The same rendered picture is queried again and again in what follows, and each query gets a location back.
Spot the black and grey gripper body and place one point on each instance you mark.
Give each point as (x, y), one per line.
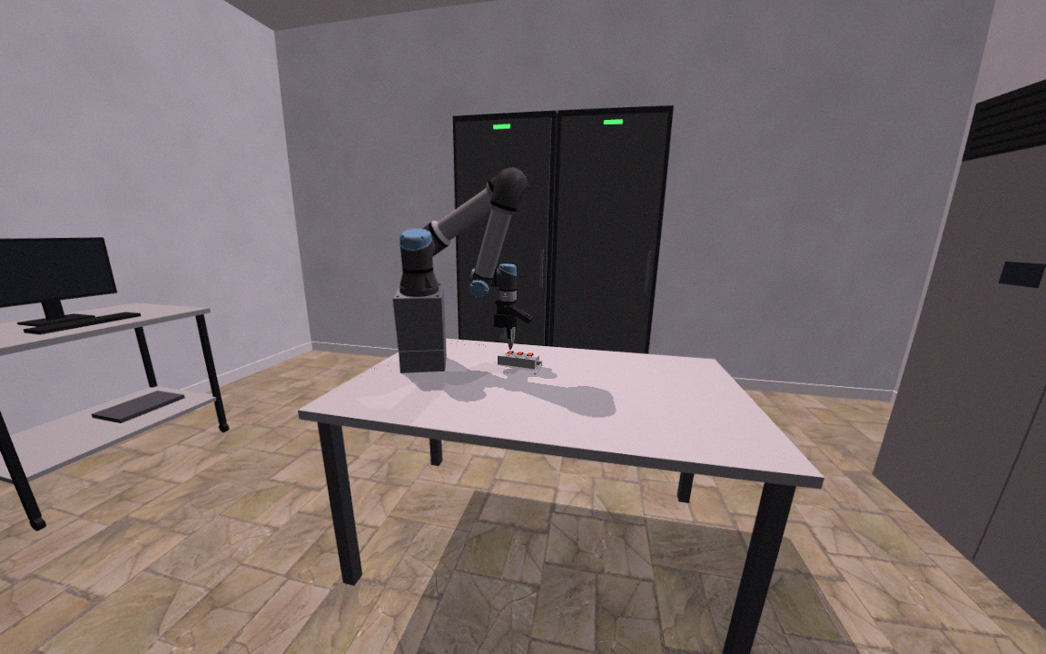
(504, 316)

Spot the grey power strip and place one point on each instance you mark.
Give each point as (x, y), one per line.
(520, 359)

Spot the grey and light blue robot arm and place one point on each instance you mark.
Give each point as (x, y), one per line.
(418, 245)

